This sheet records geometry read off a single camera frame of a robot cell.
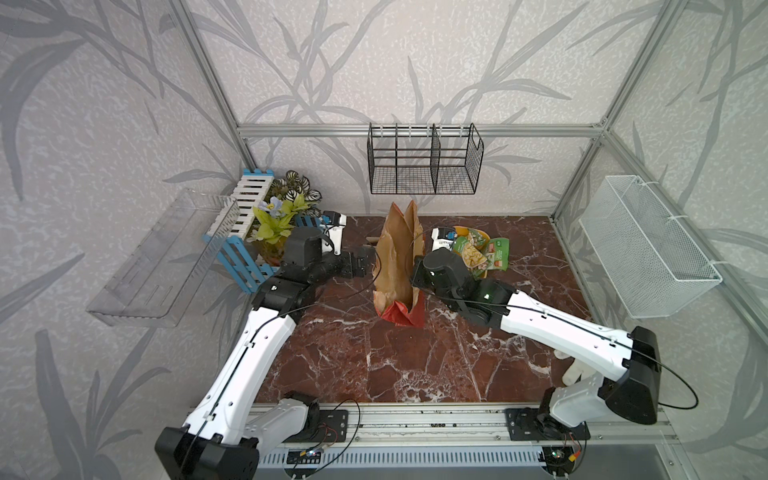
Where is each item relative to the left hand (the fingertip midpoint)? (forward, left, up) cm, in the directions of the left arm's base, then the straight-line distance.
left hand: (360, 248), depth 72 cm
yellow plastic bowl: (+23, -37, -23) cm, 49 cm away
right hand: (-1, -13, -2) cm, 13 cm away
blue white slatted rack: (+4, +33, 0) cm, 34 cm away
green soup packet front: (+17, -35, -23) cm, 45 cm away
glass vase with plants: (+22, +24, -4) cm, 33 cm away
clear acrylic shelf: (-11, +44, 0) cm, 46 cm away
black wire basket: (+45, -18, -5) cm, 49 cm away
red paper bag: (+10, -10, -10) cm, 17 cm away
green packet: (+15, -43, -21) cm, 50 cm away
